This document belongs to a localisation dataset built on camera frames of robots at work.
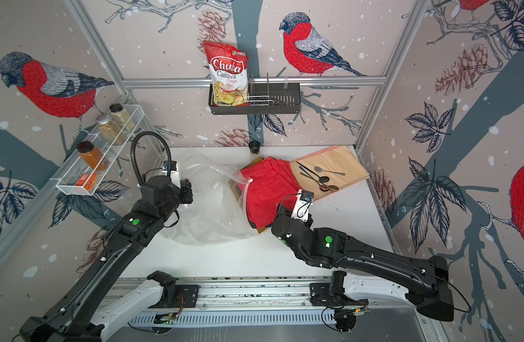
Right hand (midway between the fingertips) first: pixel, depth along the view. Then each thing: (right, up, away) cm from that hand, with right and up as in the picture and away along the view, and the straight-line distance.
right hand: (284, 205), depth 71 cm
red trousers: (-3, +6, +15) cm, 16 cm away
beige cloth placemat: (+27, +11, +39) cm, 49 cm away
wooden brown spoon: (+26, +2, +30) cm, 40 cm away
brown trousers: (-19, +7, +7) cm, 21 cm away
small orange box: (-62, +9, -6) cm, 63 cm away
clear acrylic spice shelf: (-69, +9, -5) cm, 70 cm away
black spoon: (+23, +6, +35) cm, 43 cm away
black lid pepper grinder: (-13, +23, +36) cm, 44 cm away
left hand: (-33, +10, +3) cm, 35 cm away
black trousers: (-12, -9, +9) cm, 17 cm away
